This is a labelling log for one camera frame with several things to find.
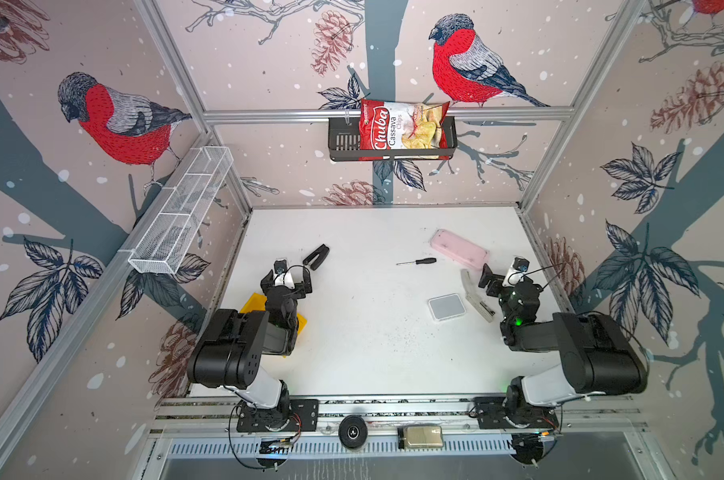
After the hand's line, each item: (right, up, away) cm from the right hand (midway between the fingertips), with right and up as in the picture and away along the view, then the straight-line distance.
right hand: (499, 270), depth 90 cm
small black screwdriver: (-22, +1, +14) cm, 26 cm away
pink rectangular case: (-8, +5, +17) cm, 20 cm away
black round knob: (-43, -31, -28) cm, 60 cm away
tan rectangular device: (-28, -35, -23) cm, 51 cm away
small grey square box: (-15, -12, +3) cm, 20 cm away
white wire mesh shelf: (-91, +17, -12) cm, 93 cm away
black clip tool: (-57, +4, +16) cm, 60 cm away
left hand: (-66, +1, -1) cm, 66 cm away
